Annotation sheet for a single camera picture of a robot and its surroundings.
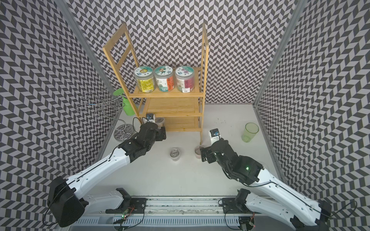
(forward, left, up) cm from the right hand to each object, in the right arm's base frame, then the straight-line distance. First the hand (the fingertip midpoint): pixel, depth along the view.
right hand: (210, 147), depth 70 cm
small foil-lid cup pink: (+5, +6, -16) cm, 18 cm away
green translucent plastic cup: (+17, -28, -10) cm, 34 cm away
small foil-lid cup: (+15, +27, +3) cm, 31 cm away
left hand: (+13, +28, -2) cm, 31 cm away
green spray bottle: (+25, +47, +3) cm, 54 cm away
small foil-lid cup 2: (+4, +20, -15) cm, 25 cm away
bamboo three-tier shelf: (+16, +15, +9) cm, 24 cm away
